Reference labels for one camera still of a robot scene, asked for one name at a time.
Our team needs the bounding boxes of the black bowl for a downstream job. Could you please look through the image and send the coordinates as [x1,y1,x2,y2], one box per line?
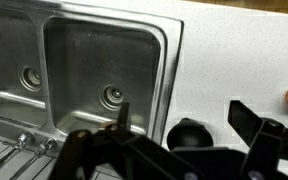
[166,117,214,151]

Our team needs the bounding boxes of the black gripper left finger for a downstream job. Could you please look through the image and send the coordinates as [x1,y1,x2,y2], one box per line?
[48,102,205,180]

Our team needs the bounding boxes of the chrome faucet handle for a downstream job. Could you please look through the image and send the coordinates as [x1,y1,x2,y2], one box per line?
[0,130,37,180]

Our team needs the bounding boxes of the stainless steel double sink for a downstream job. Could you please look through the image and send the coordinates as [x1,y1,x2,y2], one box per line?
[0,0,185,148]

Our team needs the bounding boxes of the round sink drain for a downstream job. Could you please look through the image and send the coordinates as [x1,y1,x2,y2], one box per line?
[98,84,125,112]
[18,65,42,93]

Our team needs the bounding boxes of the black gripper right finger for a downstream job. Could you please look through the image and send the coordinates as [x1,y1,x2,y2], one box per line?
[228,99,288,180]

